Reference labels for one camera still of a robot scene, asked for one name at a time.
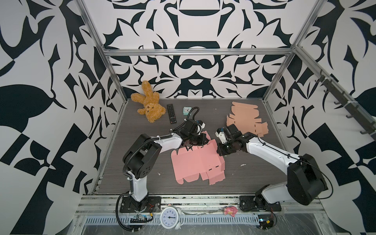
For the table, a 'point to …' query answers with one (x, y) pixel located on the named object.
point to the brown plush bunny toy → (152, 109)
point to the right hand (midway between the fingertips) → (217, 150)
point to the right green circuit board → (265, 221)
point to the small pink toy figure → (230, 210)
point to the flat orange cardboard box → (243, 117)
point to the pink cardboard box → (203, 159)
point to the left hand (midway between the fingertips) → (211, 139)
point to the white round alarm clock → (172, 217)
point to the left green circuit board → (138, 220)
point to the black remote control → (172, 113)
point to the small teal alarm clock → (186, 110)
